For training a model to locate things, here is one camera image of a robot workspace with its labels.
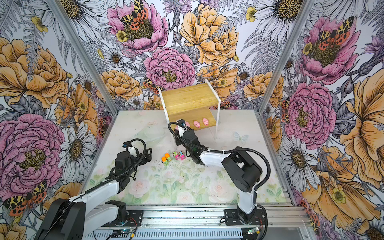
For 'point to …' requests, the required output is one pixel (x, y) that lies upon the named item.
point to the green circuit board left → (124, 230)
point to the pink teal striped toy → (182, 156)
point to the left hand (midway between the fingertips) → (145, 154)
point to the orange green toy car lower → (164, 161)
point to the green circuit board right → (251, 231)
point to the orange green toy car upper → (167, 156)
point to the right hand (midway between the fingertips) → (177, 132)
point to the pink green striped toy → (177, 157)
